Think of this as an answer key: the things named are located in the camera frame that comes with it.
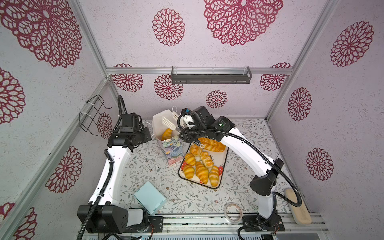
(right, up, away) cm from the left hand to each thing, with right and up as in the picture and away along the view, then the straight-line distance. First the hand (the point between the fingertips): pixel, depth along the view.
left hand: (146, 137), depth 77 cm
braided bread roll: (+33, -14, +15) cm, 39 cm away
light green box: (0, -34, +6) cm, 35 cm away
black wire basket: (-29, +8, -2) cm, 30 cm away
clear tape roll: (+49, -39, -1) cm, 63 cm away
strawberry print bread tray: (+42, -14, +17) cm, 47 cm away
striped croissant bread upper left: (+23, -14, +15) cm, 30 cm away
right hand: (+20, +4, -4) cm, 20 cm away
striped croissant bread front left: (+22, -20, +12) cm, 32 cm away
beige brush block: (+78, -38, -3) cm, 87 cm away
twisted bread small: (+26, -9, +19) cm, 34 cm away
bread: (+7, +1, +22) cm, 23 cm away
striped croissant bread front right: (+37, -23, +10) cm, 45 cm away
